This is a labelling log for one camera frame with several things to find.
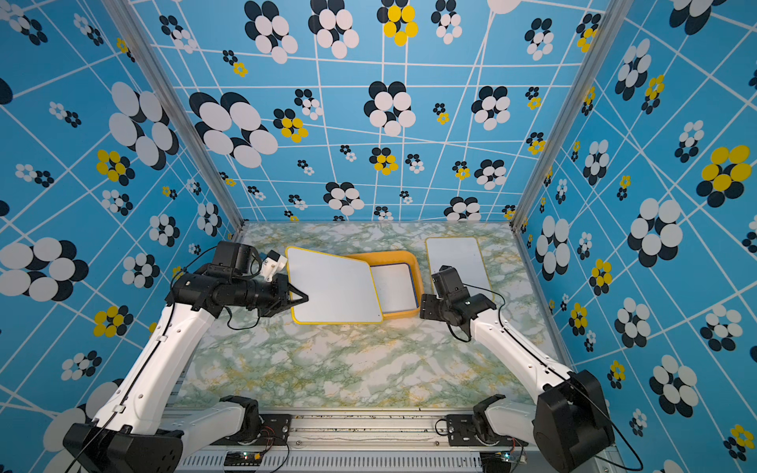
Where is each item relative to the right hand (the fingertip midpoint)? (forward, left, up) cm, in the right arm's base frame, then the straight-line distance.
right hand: (436, 305), depth 85 cm
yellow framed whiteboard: (+5, +29, -1) cm, 30 cm away
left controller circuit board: (-36, +50, -12) cm, 63 cm away
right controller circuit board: (-36, -12, -11) cm, 40 cm away
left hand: (-6, +32, +16) cm, 36 cm away
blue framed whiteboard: (+11, +12, -8) cm, 18 cm away
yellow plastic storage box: (+21, +15, -4) cm, 26 cm away
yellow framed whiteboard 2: (+28, -15, -11) cm, 33 cm away
